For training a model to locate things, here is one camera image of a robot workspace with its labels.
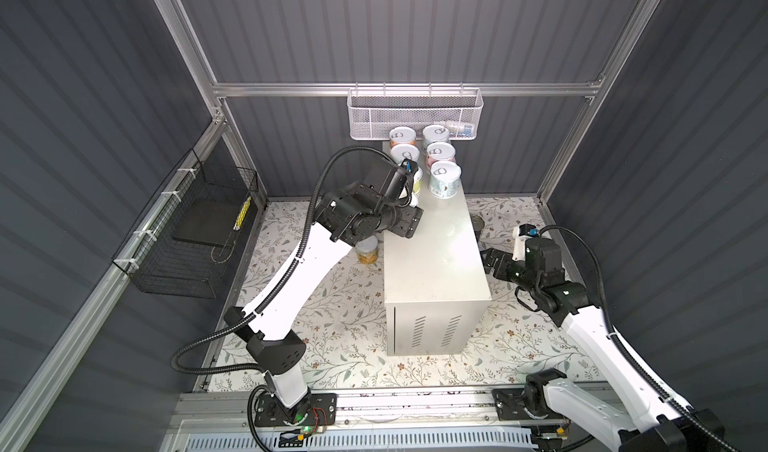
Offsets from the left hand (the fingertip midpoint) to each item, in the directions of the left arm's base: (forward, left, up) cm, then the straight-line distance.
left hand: (405, 209), depth 68 cm
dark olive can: (+16, -27, -26) cm, 41 cm away
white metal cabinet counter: (-20, -4, -2) cm, 21 cm away
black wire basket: (0, +54, -9) cm, 54 cm away
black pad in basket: (+4, +48, -6) cm, 48 cm away
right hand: (-4, -26, -17) cm, 31 cm away
